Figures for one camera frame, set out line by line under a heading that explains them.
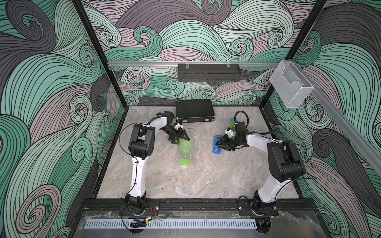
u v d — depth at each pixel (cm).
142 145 59
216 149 92
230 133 90
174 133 89
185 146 90
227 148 86
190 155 88
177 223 70
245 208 73
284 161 48
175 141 93
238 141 75
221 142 87
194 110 113
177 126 95
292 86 83
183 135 89
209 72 95
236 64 93
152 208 72
